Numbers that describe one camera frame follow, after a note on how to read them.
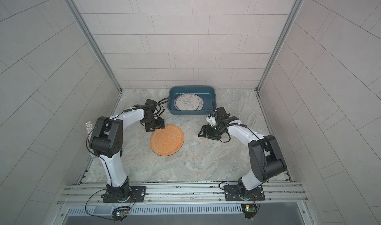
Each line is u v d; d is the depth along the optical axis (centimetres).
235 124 59
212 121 82
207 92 112
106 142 50
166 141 89
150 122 81
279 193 72
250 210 68
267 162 43
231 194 71
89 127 71
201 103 107
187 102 105
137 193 71
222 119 71
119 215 64
